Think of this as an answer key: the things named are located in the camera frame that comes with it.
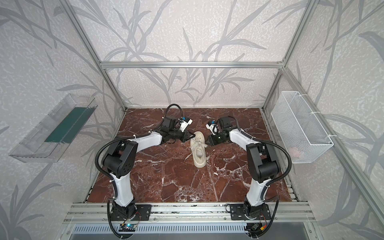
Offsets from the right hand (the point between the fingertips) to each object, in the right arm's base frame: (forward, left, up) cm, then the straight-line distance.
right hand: (209, 137), depth 95 cm
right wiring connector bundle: (-46, -24, -10) cm, 53 cm away
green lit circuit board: (-47, +40, -7) cm, 62 cm away
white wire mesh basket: (-18, -37, +28) cm, 50 cm away
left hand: (+1, +9, +5) cm, 10 cm away
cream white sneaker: (-7, +7, +1) cm, 10 cm away
